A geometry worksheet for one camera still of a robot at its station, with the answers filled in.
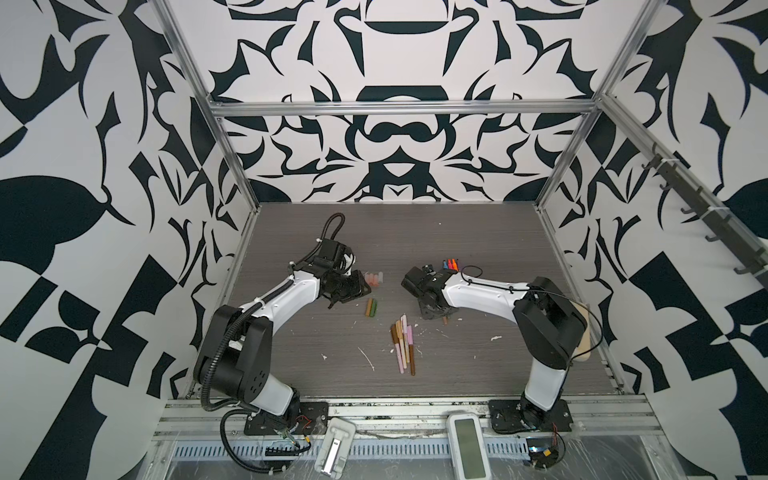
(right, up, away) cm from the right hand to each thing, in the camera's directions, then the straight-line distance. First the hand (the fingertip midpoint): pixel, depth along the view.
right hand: (436, 307), depth 91 cm
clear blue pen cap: (-17, +8, +8) cm, 20 cm away
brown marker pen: (+2, -3, -2) cm, 4 cm away
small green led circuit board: (+22, -29, -20) cm, 41 cm away
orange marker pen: (+8, +12, +11) cm, 18 cm away
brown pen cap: (-21, 0, +1) cm, 21 cm away
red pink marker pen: (+6, +12, +11) cm, 17 cm away
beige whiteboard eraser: (+18, +3, -41) cm, 45 cm away
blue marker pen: (+5, +12, +11) cm, 17 cm away
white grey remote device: (-27, -26, -23) cm, 44 cm away
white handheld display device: (+3, -25, -24) cm, 35 cm away
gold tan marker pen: (-11, -6, -3) cm, 13 cm away
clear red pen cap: (-19, +7, +7) cm, 21 cm away
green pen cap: (-19, 0, +1) cm, 19 cm away
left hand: (-20, +7, -4) cm, 22 cm away
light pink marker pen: (-10, -8, -4) cm, 13 cm away
